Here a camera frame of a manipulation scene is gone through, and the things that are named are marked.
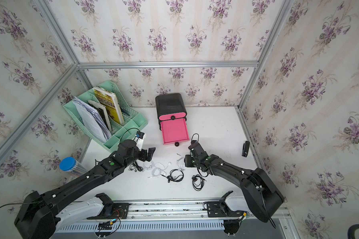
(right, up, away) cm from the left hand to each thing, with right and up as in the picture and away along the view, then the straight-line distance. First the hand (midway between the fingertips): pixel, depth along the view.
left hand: (150, 147), depth 81 cm
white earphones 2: (+4, -14, +5) cm, 16 cm away
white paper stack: (-34, +15, +2) cm, 37 cm away
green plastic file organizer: (-31, +19, +15) cm, 39 cm away
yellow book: (-28, +28, +11) cm, 42 cm away
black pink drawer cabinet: (+10, +24, +17) cm, 31 cm away
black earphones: (-10, -13, +7) cm, 18 cm away
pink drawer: (+13, +7, +16) cm, 22 cm away
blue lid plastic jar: (-36, -6, -11) cm, 38 cm away
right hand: (+22, -9, +7) cm, 25 cm away
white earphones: (-3, -12, +8) cm, 15 cm away
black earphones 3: (+27, -20, +1) cm, 33 cm away
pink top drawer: (+12, +17, +13) cm, 24 cm away
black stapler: (+58, -4, +12) cm, 60 cm away
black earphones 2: (+14, -17, +3) cm, 22 cm away
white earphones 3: (+16, -14, +6) cm, 22 cm away
